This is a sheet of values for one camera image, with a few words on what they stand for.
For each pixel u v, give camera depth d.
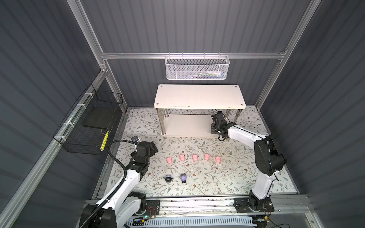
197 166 0.89
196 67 1.24
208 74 0.92
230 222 0.70
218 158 0.91
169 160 0.89
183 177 0.81
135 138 0.74
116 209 0.42
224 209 0.74
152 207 0.72
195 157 0.91
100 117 0.75
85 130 0.72
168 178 0.79
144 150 0.64
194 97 0.78
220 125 0.75
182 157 0.91
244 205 0.73
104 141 0.68
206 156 0.91
